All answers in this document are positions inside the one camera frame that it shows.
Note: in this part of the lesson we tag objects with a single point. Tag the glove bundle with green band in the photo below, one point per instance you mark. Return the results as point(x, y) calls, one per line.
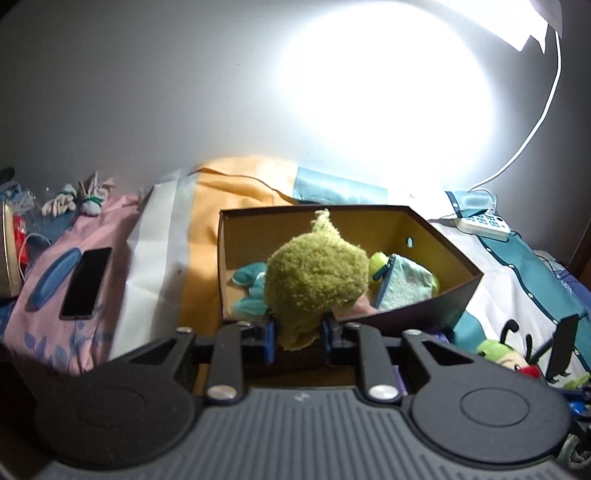
point(94, 198)

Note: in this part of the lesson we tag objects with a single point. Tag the yellow-green fuzzy plush toy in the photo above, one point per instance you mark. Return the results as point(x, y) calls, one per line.
point(314, 277)

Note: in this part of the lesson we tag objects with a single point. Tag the white power strip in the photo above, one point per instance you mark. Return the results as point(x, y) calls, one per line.
point(485, 226)

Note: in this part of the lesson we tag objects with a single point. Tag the pale printed zip pouch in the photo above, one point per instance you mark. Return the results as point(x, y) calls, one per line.
point(406, 281)

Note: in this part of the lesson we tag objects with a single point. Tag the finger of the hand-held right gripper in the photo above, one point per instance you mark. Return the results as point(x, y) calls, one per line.
point(564, 346)

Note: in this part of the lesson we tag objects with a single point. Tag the grey knitted item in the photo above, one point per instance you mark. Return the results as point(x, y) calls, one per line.
point(577, 450)

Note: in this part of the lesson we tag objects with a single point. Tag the teal plush toy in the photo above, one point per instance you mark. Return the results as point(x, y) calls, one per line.
point(249, 277)

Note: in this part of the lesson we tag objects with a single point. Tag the red packet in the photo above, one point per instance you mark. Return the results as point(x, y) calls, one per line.
point(19, 230)

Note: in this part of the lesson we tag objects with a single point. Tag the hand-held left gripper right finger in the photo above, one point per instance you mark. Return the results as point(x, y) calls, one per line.
point(326, 339)

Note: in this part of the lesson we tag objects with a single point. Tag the black smartphone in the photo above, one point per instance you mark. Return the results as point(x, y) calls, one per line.
point(85, 284)

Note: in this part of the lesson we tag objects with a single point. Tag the white glove bundle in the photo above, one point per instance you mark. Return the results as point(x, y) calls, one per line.
point(60, 201)

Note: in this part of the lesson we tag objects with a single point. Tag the green bug plush toy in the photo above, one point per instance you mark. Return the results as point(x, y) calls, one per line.
point(501, 353)

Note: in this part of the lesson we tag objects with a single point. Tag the white lamp head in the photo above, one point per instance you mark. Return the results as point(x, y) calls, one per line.
point(549, 18)

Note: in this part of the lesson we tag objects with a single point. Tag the dark cardboard box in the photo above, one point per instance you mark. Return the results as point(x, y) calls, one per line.
point(429, 309)

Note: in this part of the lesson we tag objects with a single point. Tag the clear plastic bag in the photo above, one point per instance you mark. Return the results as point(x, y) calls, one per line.
point(32, 207)

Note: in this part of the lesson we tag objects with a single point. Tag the pink printed pillow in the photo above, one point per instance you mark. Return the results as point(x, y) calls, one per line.
point(115, 221)

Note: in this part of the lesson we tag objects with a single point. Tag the brown paper gift bag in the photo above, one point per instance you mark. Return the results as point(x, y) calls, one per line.
point(7, 258)

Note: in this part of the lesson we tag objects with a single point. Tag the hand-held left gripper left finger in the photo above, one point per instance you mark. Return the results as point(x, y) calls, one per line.
point(269, 341)

